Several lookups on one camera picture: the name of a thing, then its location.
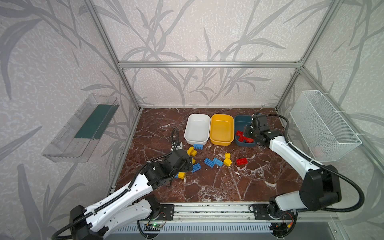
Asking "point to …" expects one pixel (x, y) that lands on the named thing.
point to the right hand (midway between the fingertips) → (246, 125)
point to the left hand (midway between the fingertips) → (187, 156)
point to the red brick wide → (241, 161)
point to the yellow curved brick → (189, 150)
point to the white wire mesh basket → (328, 137)
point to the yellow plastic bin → (221, 129)
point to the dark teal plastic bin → (240, 121)
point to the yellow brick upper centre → (227, 155)
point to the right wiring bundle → (281, 229)
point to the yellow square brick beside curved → (193, 153)
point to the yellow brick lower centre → (227, 162)
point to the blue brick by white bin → (199, 146)
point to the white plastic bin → (197, 129)
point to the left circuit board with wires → (152, 227)
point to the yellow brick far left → (181, 175)
